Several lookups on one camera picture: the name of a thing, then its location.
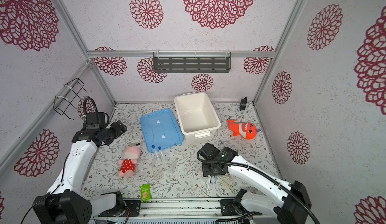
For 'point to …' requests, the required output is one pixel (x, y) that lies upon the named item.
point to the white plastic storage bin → (198, 119)
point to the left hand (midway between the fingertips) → (121, 133)
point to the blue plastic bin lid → (160, 130)
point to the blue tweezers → (212, 179)
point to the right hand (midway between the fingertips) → (207, 169)
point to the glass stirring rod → (209, 177)
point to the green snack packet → (145, 192)
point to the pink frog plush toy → (130, 154)
